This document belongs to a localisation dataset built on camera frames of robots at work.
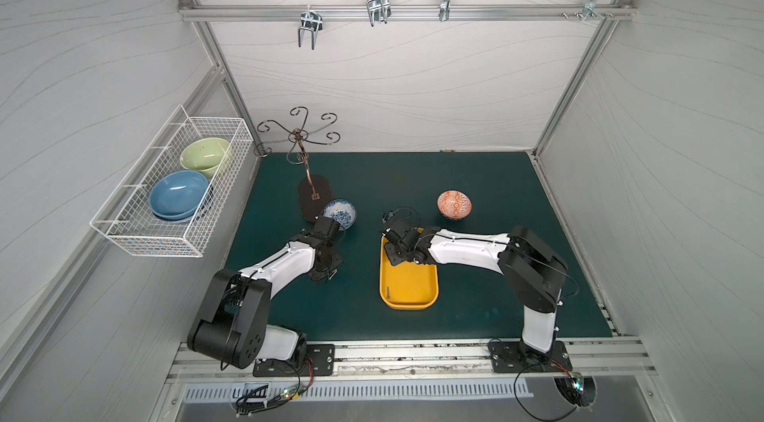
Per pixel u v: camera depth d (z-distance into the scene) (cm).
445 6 72
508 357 73
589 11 77
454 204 104
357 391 70
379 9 76
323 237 72
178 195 65
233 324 44
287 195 108
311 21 78
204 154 73
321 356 74
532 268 49
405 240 70
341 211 101
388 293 85
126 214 58
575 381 72
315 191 103
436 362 74
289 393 68
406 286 85
